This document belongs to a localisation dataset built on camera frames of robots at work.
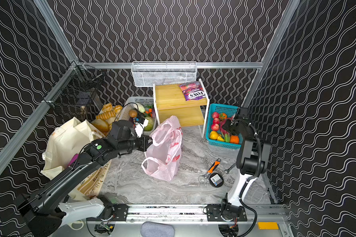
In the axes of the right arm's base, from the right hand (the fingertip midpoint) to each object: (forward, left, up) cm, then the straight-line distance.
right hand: (228, 127), depth 98 cm
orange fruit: (-7, -3, -3) cm, 9 cm away
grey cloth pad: (-56, +44, -5) cm, 71 cm away
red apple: (+3, +7, -3) cm, 9 cm away
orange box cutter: (-24, +12, -9) cm, 28 cm away
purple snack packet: (-28, +87, +9) cm, 91 cm away
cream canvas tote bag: (-20, +89, +16) cm, 93 cm away
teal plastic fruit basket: (-3, +7, -4) cm, 9 cm away
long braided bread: (+14, +89, -2) cm, 90 cm away
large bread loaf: (+2, +88, 0) cm, 88 cm away
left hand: (-25, +41, +21) cm, 52 cm away
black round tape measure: (-32, +11, -7) cm, 35 cm away
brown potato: (+13, +67, +2) cm, 68 cm away
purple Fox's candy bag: (+3, +24, +28) cm, 37 cm away
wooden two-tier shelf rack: (-3, +36, +26) cm, 45 cm away
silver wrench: (-25, +1, -10) cm, 26 cm away
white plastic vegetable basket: (+19, +62, 0) cm, 65 cm away
